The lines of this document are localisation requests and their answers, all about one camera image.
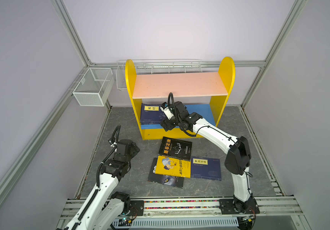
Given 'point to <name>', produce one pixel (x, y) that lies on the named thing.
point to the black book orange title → (175, 148)
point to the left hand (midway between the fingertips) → (131, 149)
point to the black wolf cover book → (165, 179)
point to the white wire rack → (157, 66)
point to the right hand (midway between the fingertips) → (166, 120)
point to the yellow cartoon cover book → (172, 166)
